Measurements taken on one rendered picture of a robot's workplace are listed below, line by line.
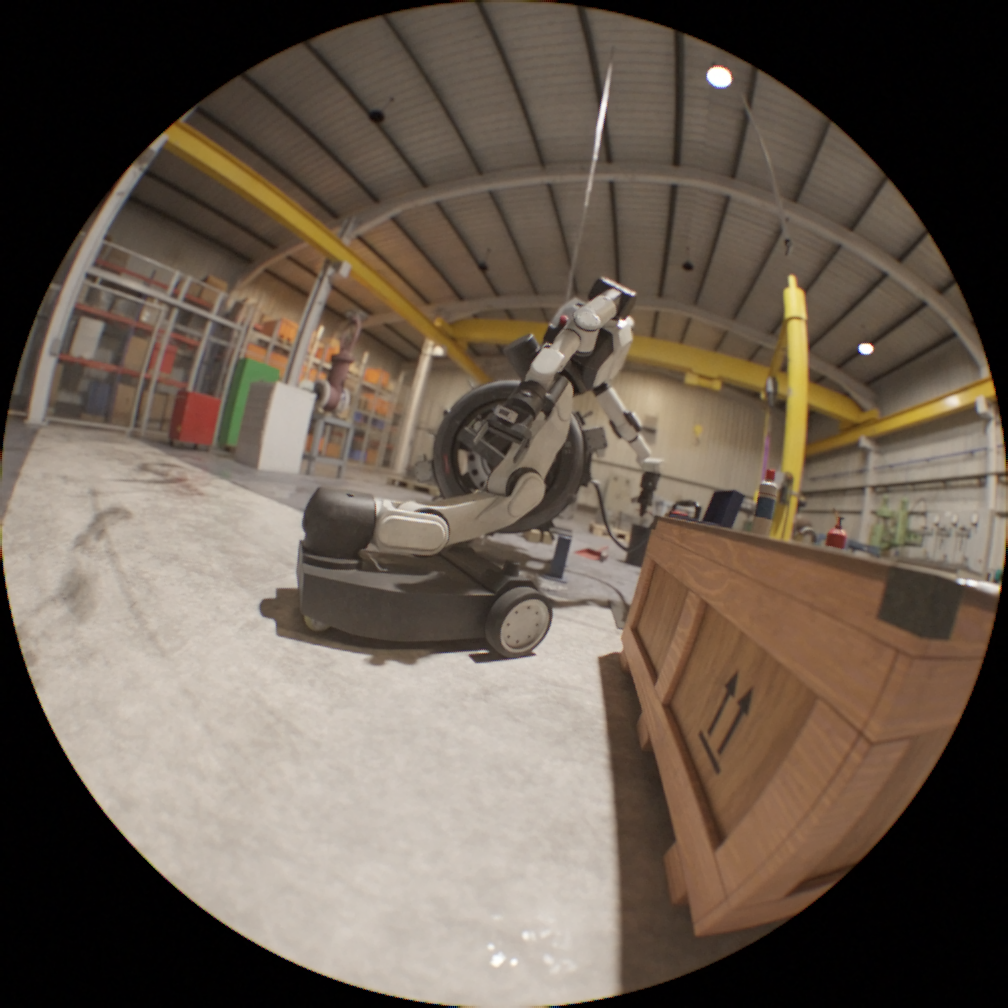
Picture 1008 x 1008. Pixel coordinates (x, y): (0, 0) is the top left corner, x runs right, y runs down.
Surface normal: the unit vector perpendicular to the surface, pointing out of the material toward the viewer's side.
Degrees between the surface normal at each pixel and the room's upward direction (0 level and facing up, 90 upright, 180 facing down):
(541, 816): 0
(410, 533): 90
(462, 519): 90
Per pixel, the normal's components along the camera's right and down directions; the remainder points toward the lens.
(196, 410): 0.97, 0.22
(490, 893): 0.22, -0.98
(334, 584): 0.25, 0.11
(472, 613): 0.55, 0.17
